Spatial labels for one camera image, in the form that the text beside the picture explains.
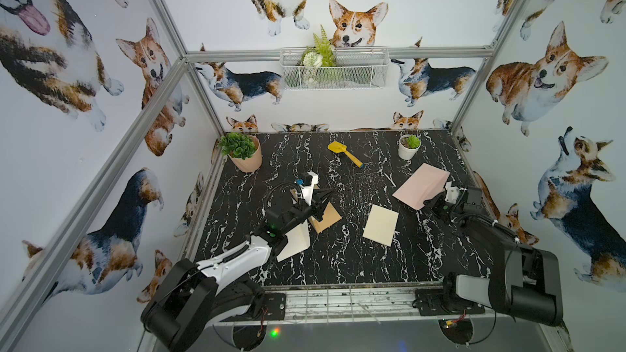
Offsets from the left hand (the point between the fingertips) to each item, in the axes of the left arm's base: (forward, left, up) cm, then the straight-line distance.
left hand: (336, 189), depth 76 cm
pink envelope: (+15, -39, -21) cm, 47 cm away
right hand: (+4, -33, -14) cm, 36 cm away
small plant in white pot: (+27, -32, -12) cm, 44 cm away
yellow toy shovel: (+34, -3, -20) cm, 40 cm away
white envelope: (-9, +13, -21) cm, 26 cm away
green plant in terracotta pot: (+22, +35, -7) cm, 42 cm away
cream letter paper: (-3, -17, -21) cm, 28 cm away
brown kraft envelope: (+2, +2, -25) cm, 25 cm away
